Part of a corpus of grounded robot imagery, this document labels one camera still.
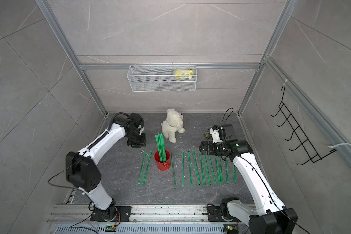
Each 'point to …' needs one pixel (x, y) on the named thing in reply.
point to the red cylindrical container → (163, 165)
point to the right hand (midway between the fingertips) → (208, 148)
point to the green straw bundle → (160, 139)
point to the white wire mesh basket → (163, 78)
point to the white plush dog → (173, 124)
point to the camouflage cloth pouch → (207, 135)
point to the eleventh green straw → (234, 174)
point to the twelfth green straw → (142, 167)
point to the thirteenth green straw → (147, 167)
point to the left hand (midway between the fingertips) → (145, 143)
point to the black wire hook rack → (298, 132)
